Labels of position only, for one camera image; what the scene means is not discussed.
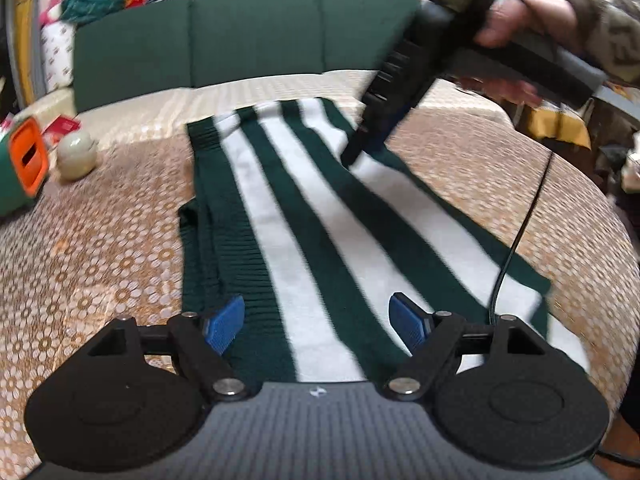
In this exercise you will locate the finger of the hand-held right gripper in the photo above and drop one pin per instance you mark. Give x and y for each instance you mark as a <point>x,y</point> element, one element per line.
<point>370,135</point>

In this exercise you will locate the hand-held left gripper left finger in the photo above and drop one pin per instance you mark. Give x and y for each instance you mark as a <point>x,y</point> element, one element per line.
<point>225,322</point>

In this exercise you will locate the white printed pillow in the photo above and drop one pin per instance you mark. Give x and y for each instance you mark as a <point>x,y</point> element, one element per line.
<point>57,57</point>

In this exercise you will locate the green and white striped sweater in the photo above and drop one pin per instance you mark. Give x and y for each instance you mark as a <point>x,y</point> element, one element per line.
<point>310,240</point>

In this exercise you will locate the person's right hand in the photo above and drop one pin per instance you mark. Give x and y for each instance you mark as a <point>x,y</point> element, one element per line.
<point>530,22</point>

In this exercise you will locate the person's right forearm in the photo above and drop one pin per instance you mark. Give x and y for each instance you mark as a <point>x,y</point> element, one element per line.
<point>605,30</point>

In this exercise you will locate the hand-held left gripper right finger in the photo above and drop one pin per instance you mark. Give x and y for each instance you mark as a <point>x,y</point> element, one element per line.
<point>407,317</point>

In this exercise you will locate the green and orange tissue box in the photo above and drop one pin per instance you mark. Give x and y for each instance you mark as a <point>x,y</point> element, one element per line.
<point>20,175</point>

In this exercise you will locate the pink plush toy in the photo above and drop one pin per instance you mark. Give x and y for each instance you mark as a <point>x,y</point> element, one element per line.
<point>52,10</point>

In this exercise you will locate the beige round jar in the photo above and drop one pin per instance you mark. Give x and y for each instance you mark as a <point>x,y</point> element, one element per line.
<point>76,157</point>

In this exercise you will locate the red packet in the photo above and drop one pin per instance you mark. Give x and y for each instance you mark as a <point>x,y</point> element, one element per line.
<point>62,127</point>

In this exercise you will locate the yellow cloth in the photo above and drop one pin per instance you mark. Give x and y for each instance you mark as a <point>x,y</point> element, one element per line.
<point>560,127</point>

